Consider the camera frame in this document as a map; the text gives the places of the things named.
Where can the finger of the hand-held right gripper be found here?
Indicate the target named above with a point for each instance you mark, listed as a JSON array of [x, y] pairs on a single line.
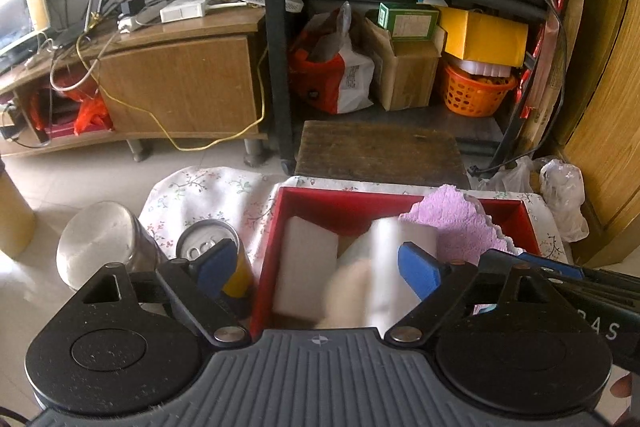
[[550, 264], [595, 294]]

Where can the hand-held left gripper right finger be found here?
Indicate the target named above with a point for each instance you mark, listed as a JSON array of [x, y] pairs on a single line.
[[420, 269]]

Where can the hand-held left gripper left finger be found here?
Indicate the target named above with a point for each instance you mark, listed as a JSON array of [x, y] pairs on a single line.
[[216, 267]]

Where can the red cardboard box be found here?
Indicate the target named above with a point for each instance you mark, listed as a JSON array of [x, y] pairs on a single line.
[[270, 257]]

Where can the pink fluffy cloth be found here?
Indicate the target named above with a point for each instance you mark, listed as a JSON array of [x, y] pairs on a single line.
[[460, 227]]

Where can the white foam sponge block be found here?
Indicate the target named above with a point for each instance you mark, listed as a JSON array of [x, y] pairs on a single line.
[[305, 267]]

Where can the blue and yellow drink can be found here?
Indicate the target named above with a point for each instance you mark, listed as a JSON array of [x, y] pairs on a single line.
[[200, 242]]

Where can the clear crumpled plastic bag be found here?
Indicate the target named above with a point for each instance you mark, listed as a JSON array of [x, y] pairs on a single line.
[[565, 197]]

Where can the floral tablecloth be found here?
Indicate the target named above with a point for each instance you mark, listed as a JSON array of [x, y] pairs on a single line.
[[210, 192]]

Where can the stainless steel thermos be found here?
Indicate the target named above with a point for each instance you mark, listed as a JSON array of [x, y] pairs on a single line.
[[100, 237]]

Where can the dark wooden stool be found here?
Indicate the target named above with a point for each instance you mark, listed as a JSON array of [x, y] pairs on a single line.
[[380, 152]]

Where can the wooden wardrobe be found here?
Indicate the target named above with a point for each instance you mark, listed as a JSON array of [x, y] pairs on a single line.
[[605, 107]]

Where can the orange plastic basket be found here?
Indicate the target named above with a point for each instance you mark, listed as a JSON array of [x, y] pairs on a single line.
[[475, 94]]

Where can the wooden television cabinet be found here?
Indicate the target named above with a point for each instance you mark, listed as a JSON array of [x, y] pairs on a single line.
[[185, 77]]

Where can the brown cardboard box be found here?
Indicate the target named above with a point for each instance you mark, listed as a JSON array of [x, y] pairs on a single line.
[[405, 77]]

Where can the red and white plastic bag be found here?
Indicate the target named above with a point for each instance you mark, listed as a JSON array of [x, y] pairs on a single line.
[[340, 82]]

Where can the white plastic container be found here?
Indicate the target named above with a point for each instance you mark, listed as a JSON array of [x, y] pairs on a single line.
[[485, 69]]

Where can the yellow trash bin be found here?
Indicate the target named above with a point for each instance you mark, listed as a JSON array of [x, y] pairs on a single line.
[[15, 217]]

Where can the yellow cardboard box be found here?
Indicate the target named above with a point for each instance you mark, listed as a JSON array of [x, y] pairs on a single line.
[[485, 34]]

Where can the black metal shelf rack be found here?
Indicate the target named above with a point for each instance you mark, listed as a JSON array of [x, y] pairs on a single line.
[[275, 32]]

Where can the green and white carton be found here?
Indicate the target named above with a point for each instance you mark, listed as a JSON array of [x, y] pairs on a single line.
[[407, 22]]

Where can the white power strip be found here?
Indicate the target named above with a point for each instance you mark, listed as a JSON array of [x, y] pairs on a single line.
[[182, 11]]

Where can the black router with antennas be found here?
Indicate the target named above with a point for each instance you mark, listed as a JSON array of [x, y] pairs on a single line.
[[100, 2]]

